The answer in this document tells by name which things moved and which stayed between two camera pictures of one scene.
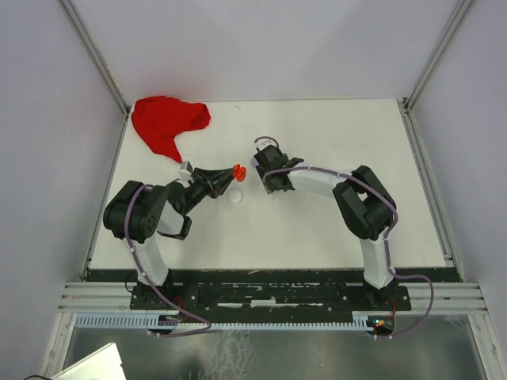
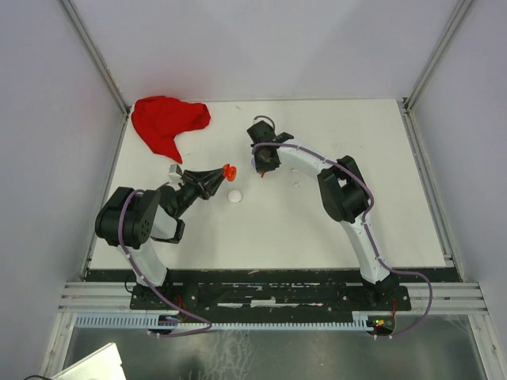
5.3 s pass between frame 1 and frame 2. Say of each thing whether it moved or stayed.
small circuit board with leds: stayed
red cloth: stayed
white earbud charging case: stayed
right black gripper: moved
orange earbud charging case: moved
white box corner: stayed
